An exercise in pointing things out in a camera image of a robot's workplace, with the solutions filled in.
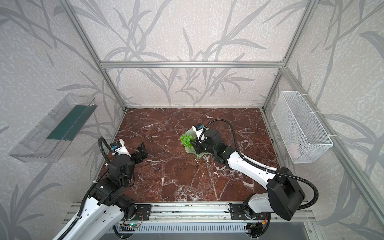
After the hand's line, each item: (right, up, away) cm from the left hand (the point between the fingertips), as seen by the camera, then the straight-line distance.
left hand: (139, 142), depth 75 cm
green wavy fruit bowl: (+24, +3, +24) cm, 35 cm away
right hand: (+27, +3, +6) cm, 27 cm away
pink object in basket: (+77, -4, -3) cm, 77 cm away
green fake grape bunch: (+23, +1, +4) cm, 23 cm away
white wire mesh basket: (+74, +4, -14) cm, 75 cm away
